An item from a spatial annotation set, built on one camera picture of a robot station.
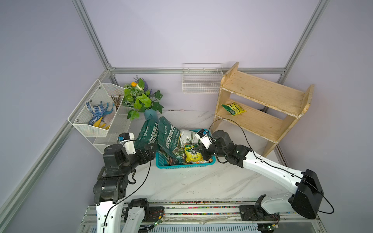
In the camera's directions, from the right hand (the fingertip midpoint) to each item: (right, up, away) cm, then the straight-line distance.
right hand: (198, 149), depth 78 cm
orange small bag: (+8, -8, +6) cm, 12 cm away
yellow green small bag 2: (+22, +23, +10) cm, 34 cm away
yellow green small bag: (-4, -3, -2) cm, 5 cm away
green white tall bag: (-5, +6, +6) cm, 10 cm away
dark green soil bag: (-27, +8, 0) cm, 28 cm away
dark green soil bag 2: (-16, +6, 0) cm, 17 cm away
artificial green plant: (-34, +30, +4) cm, 46 cm away
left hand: (-24, +3, -12) cm, 27 cm away
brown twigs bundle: (-48, +27, +6) cm, 55 cm away
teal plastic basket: (-22, -10, +9) cm, 25 cm away
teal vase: (-32, +21, +15) cm, 42 cm away
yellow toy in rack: (-51, +14, -7) cm, 53 cm away
